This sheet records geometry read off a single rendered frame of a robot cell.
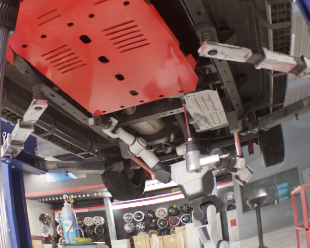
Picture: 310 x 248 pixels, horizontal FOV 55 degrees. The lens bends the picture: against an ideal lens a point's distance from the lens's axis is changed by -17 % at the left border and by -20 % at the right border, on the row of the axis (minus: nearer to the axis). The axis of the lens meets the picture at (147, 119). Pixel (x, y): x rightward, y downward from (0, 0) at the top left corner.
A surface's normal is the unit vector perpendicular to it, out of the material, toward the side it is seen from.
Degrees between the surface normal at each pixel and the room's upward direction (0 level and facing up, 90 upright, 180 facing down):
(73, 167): 90
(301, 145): 90
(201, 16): 170
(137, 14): 178
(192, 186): 100
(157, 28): 178
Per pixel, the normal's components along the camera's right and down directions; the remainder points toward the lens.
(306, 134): -0.33, -0.29
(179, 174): -0.41, -0.09
